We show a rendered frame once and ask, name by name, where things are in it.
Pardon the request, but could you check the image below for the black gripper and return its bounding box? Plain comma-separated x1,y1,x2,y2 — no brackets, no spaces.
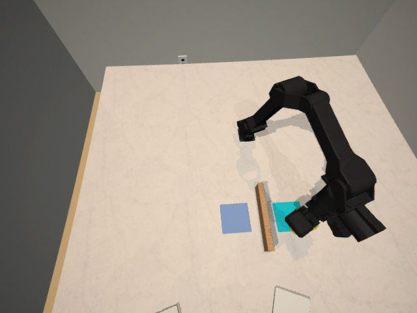
285,193,337,237

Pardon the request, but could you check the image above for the brown wooden plank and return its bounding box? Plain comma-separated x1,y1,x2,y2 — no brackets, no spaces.
255,183,275,252

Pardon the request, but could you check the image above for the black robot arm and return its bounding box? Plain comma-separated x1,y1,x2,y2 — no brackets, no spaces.
237,76,386,242

